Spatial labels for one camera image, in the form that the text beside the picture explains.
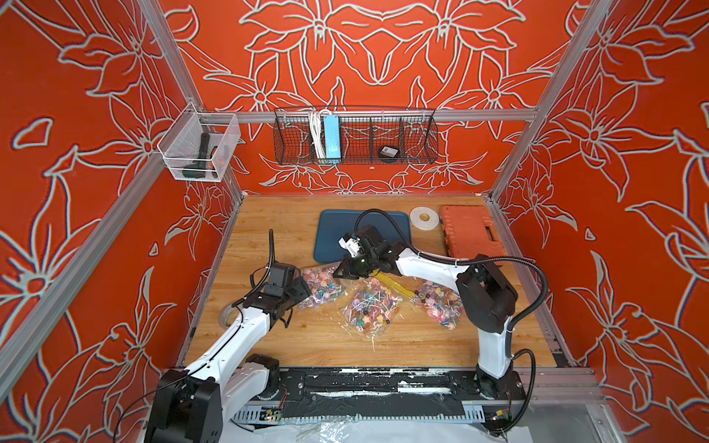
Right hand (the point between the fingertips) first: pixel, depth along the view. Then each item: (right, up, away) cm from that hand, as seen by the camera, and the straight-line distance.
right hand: (332, 270), depth 84 cm
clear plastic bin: (-44, +40, +4) cm, 60 cm away
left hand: (-10, -6, +3) cm, 12 cm away
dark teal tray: (-2, +14, +27) cm, 30 cm away
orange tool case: (+51, +11, +20) cm, 56 cm away
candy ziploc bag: (-3, -7, +6) cm, 10 cm away
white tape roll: (+36, +16, +26) cm, 47 cm away
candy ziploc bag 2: (+12, -12, +1) cm, 17 cm away
